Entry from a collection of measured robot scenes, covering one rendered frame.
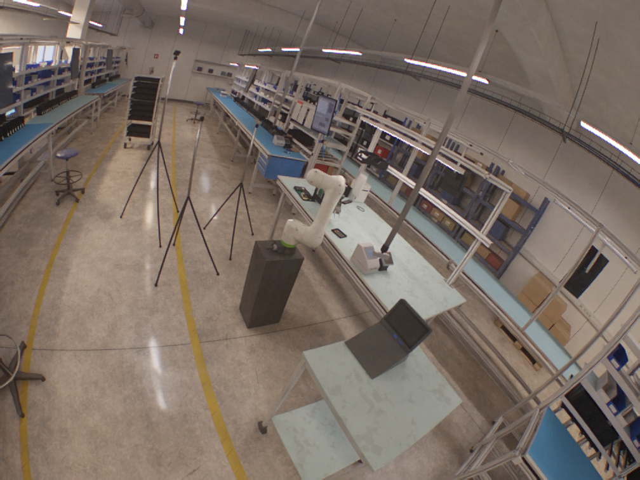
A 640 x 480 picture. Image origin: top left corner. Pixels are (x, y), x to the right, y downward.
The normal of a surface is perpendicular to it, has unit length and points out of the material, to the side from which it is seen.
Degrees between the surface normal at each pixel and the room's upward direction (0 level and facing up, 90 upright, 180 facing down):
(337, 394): 0
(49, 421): 0
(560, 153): 90
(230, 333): 0
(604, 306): 90
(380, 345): 24
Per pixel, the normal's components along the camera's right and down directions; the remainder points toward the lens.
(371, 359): 0.00, -0.72
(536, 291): -0.82, 0.00
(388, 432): 0.34, -0.80
